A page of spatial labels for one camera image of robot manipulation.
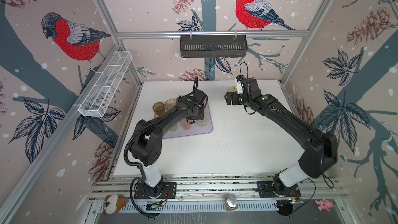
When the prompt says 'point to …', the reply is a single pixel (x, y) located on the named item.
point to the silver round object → (230, 202)
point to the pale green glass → (203, 122)
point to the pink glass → (185, 125)
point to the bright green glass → (174, 129)
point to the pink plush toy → (324, 204)
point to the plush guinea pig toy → (113, 203)
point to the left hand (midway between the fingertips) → (198, 115)
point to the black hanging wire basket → (213, 46)
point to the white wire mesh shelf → (98, 101)
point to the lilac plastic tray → (195, 129)
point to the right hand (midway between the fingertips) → (230, 96)
